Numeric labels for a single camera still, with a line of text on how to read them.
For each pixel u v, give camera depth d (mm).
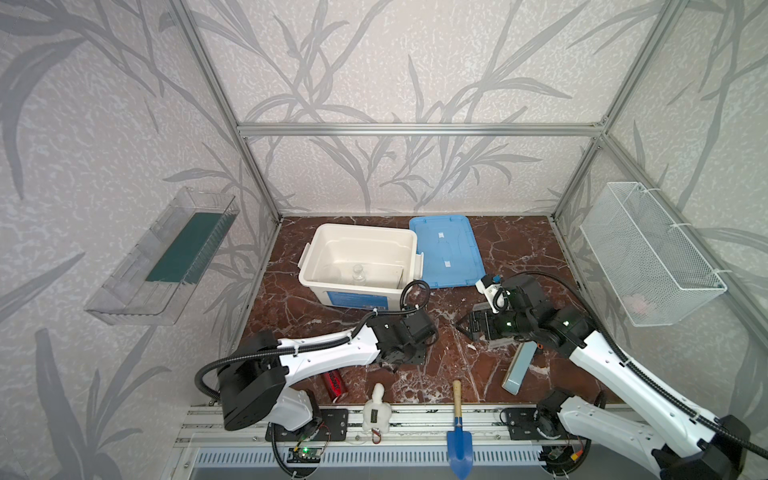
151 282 632
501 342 868
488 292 684
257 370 473
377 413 724
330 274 1017
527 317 558
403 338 609
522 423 734
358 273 963
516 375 780
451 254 1070
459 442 716
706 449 378
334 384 769
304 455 715
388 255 1035
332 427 736
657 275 633
